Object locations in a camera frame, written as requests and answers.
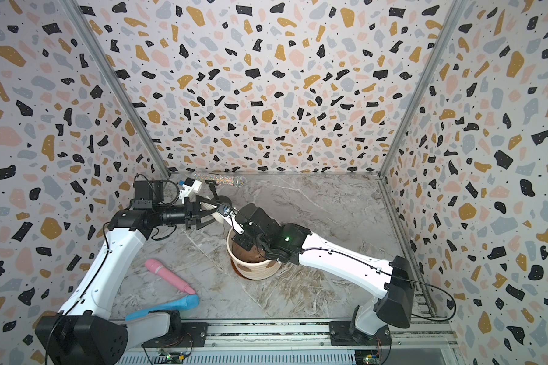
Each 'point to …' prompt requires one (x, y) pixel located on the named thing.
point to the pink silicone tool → (154, 266)
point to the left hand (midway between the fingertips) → (220, 213)
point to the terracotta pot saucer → (235, 269)
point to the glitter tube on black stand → (238, 181)
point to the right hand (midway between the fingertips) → (237, 222)
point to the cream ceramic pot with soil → (250, 264)
